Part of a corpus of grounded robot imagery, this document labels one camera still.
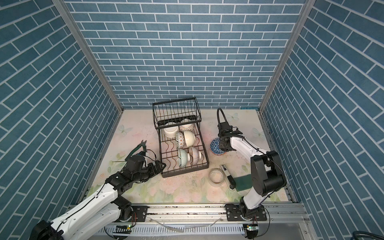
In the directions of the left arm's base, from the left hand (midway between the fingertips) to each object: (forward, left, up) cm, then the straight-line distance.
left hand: (162, 168), depth 82 cm
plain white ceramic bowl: (+25, -2, 0) cm, 25 cm away
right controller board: (-28, -46, -11) cm, 55 cm away
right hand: (+15, -37, 0) cm, 40 cm away
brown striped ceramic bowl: (+6, -18, +4) cm, 19 cm away
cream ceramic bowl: (+19, -15, +2) cm, 24 cm away
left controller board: (-26, +17, -11) cm, 33 cm away
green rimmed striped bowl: (+16, -9, +4) cm, 19 cm away
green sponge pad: (-6, -46, -7) cm, 46 cm away
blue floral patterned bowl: (+16, -31, -4) cm, 35 cm away
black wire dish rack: (+32, -6, +13) cm, 35 cm away
